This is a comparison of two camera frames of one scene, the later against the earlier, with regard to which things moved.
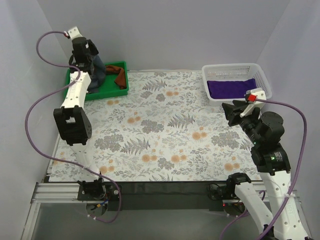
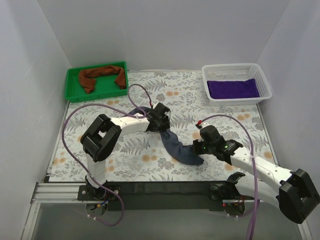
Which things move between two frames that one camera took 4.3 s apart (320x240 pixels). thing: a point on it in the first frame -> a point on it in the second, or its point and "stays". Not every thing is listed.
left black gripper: [92, 49] -> [162, 124]
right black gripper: [236, 113] -> [198, 147]
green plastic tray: [110, 87] stays
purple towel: [230, 89] stays
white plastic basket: [233, 72] stays
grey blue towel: [98, 73] -> [187, 154]
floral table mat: [163, 131] stays
